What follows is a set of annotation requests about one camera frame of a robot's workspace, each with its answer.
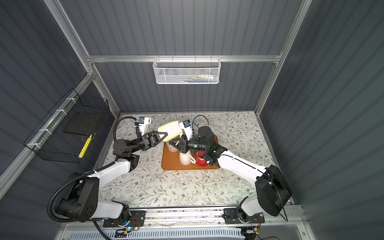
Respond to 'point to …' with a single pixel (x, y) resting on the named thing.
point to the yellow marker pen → (85, 146)
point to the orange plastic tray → (170, 160)
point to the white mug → (186, 158)
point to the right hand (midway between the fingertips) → (171, 144)
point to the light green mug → (174, 129)
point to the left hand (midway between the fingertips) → (168, 136)
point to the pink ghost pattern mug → (171, 148)
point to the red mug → (200, 160)
